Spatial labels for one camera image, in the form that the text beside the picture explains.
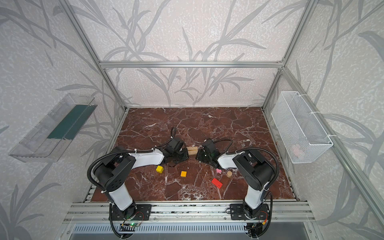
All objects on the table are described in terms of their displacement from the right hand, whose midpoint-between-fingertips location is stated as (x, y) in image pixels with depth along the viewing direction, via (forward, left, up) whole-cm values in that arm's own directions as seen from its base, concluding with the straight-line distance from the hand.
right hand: (195, 150), depth 95 cm
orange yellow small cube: (-14, +7, -1) cm, 16 cm away
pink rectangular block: (-13, -14, -1) cm, 19 cm away
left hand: (-1, +2, +1) cm, 3 cm away
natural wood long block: (-1, +2, 0) cm, 2 cm away
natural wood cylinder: (-15, -20, 0) cm, 25 cm away
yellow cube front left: (-12, +21, +1) cm, 24 cm away
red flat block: (-20, -13, -1) cm, 23 cm away
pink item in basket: (-11, -52, +19) cm, 56 cm away
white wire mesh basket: (-10, -47, +32) cm, 58 cm away
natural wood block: (+2, +2, 0) cm, 3 cm away
